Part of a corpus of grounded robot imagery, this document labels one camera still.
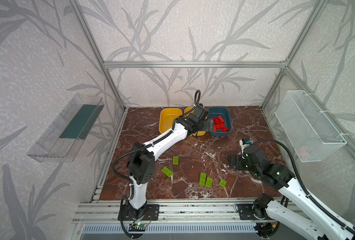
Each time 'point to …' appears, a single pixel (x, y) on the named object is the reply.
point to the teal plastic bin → (225, 113)
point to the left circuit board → (137, 227)
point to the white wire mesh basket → (310, 131)
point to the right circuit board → (266, 229)
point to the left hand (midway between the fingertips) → (207, 119)
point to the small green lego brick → (223, 183)
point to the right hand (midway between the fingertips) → (234, 152)
